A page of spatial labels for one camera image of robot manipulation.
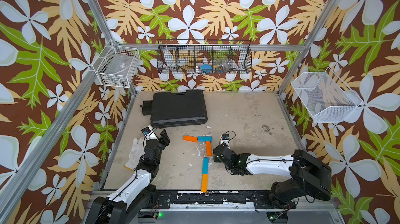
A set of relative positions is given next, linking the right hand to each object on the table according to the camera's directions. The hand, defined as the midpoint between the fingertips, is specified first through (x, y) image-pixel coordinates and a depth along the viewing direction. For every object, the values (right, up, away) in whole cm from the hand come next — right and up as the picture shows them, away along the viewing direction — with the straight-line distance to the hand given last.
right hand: (213, 150), depth 87 cm
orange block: (-14, +5, +8) cm, 17 cm away
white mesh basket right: (+59, +30, -8) cm, 66 cm away
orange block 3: (-5, -15, -7) cm, 18 cm away
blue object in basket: (-4, +49, +7) cm, 49 cm away
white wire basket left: (-54, +48, -1) cm, 72 cm away
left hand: (-29, +12, -2) cm, 32 cm away
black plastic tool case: (-29, +23, +14) cm, 40 cm away
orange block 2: (-2, +1, +3) cm, 4 cm away
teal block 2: (-5, -9, -1) cm, 10 cm away
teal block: (-5, +5, +10) cm, 12 cm away
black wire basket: (-5, +57, +10) cm, 58 cm away
